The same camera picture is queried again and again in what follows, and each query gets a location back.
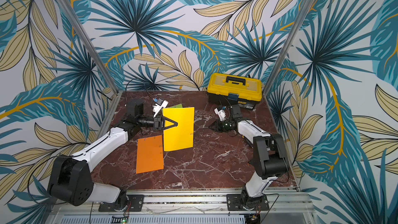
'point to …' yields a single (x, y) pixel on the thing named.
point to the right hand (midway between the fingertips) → (210, 127)
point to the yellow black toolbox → (233, 89)
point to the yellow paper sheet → (181, 136)
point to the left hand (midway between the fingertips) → (175, 126)
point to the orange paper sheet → (150, 154)
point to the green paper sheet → (178, 106)
